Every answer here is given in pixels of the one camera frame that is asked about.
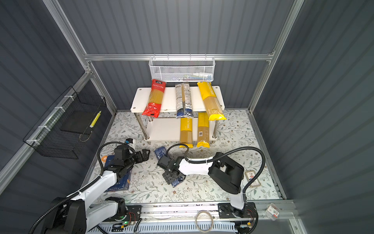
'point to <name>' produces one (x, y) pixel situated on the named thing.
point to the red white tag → (272, 211)
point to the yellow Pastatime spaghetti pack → (186, 136)
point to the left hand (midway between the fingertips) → (144, 152)
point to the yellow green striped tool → (95, 120)
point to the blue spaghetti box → (161, 151)
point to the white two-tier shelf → (167, 126)
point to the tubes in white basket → (196, 76)
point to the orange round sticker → (103, 158)
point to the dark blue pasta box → (123, 183)
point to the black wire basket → (65, 129)
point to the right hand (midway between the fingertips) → (172, 175)
